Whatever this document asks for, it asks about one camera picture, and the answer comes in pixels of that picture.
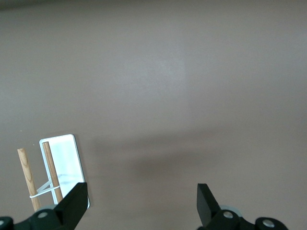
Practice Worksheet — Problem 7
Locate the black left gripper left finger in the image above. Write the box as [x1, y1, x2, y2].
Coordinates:
[14, 182, 89, 230]

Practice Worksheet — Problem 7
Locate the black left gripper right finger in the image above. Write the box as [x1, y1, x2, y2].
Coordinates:
[196, 183, 287, 230]

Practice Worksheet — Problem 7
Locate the white rack with wooden bars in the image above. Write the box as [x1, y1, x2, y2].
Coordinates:
[17, 134, 91, 213]

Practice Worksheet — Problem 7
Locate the brown table cover sheet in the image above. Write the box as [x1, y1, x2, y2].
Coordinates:
[0, 0, 307, 230]

